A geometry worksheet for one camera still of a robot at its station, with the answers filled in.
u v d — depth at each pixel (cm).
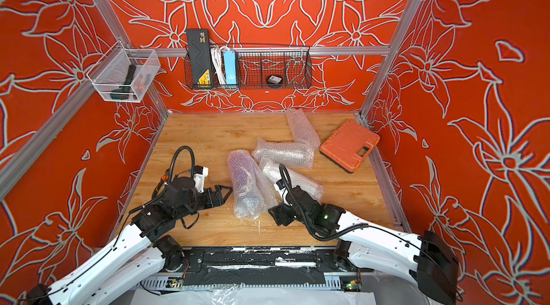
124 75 91
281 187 68
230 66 89
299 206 57
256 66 98
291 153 92
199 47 86
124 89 81
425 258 41
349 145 100
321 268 72
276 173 87
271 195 83
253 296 68
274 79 96
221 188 67
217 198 66
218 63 88
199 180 68
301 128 101
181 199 57
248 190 81
